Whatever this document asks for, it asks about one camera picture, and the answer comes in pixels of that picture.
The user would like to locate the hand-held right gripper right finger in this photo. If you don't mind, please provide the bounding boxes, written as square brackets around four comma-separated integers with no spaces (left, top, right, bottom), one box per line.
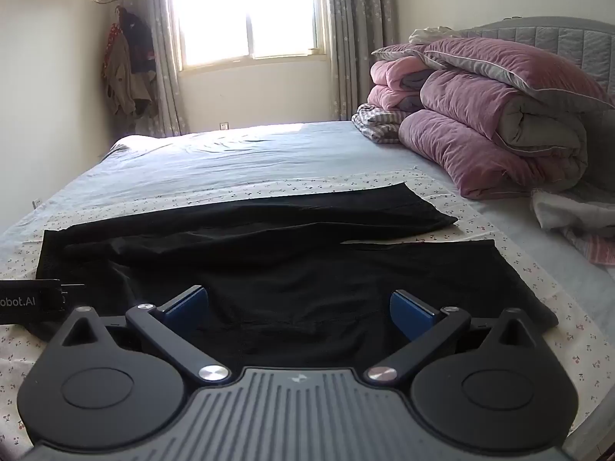
[364,290,535,386]

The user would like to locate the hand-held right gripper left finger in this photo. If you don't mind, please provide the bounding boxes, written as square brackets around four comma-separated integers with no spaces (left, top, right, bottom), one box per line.
[61,285,231,386]

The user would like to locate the black pants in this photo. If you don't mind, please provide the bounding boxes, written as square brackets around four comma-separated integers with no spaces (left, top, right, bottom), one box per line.
[36,181,560,370]

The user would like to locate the bed with blue sheet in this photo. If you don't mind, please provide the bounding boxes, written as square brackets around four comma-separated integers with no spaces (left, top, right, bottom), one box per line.
[0,120,615,443]

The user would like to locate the cherry print cloth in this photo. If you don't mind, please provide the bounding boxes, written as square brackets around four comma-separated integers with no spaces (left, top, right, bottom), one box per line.
[0,168,615,461]

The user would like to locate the folded pink grey quilt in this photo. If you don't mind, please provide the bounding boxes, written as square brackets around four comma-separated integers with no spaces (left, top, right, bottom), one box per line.
[399,70,589,201]

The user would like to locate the patterned knit cloth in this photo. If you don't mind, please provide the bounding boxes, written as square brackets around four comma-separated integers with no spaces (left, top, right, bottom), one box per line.
[531,189,615,266]

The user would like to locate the checked grey cloth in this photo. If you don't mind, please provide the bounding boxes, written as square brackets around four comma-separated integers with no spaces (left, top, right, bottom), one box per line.
[351,103,414,145]

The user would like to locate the folded pink blanket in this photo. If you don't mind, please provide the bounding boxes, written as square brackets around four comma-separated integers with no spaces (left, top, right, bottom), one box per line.
[370,55,435,112]

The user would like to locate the hanging clothes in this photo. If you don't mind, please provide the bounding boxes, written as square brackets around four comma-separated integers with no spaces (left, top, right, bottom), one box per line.
[101,5,159,118]

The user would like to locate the pink pillow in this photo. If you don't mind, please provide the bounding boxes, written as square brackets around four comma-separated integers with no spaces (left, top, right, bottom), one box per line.
[423,37,615,109]

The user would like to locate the white cloth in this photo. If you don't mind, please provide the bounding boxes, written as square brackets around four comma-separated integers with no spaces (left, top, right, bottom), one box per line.
[408,26,459,46]

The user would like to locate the window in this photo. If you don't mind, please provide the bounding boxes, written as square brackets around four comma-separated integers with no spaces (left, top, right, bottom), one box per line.
[170,0,327,70]

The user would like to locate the grey padded headboard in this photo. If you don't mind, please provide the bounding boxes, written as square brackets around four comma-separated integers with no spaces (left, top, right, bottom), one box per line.
[461,15,615,106]

